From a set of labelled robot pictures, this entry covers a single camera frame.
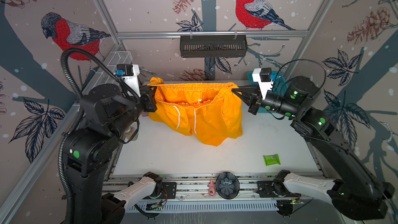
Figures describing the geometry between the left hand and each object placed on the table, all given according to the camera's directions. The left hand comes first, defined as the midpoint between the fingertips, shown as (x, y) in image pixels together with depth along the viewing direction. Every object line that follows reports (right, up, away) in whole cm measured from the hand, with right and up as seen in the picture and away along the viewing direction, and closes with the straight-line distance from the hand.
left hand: (154, 84), depth 49 cm
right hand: (+25, -2, +3) cm, 25 cm away
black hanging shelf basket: (+23, +31, +56) cm, 68 cm away
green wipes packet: (+53, -39, +33) cm, 74 cm away
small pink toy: (+20, -49, +22) cm, 57 cm away
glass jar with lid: (-25, -25, +37) cm, 51 cm away
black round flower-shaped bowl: (+28, -48, +25) cm, 61 cm away
